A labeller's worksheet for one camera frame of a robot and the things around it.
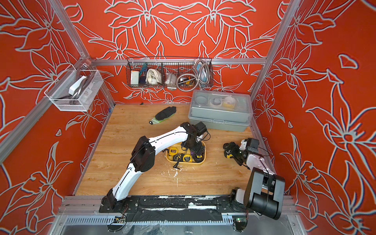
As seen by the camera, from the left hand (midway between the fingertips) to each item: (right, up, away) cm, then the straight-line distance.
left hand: (196, 149), depth 90 cm
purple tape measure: (-2, -2, -1) cm, 3 cm away
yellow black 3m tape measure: (-12, -4, -3) cm, 13 cm away
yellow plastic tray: (-17, -5, -2) cm, 18 cm away
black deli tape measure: (+1, -4, -4) cm, 6 cm away
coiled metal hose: (-5, +42, -2) cm, 42 cm away
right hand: (+19, 0, -1) cm, 19 cm away
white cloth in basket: (-27, +46, 0) cm, 53 cm away
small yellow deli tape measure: (-6, -5, -3) cm, 8 cm away
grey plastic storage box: (+16, +24, +2) cm, 29 cm away
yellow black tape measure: (+20, -4, -2) cm, 21 cm away
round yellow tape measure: (-15, -1, 0) cm, 15 cm away
